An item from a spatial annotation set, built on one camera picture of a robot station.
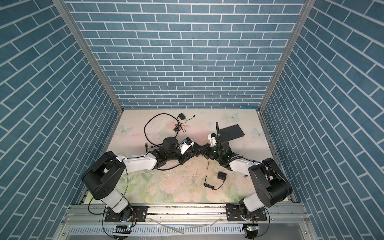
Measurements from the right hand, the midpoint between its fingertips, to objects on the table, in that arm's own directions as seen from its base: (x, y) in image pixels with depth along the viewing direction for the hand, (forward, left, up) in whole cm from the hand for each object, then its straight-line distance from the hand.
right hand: (195, 148), depth 86 cm
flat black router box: (+21, -23, -11) cm, 33 cm away
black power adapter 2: (-11, -16, -11) cm, 22 cm away
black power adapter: (+32, +14, -8) cm, 36 cm away
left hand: (-1, +1, -3) cm, 4 cm away
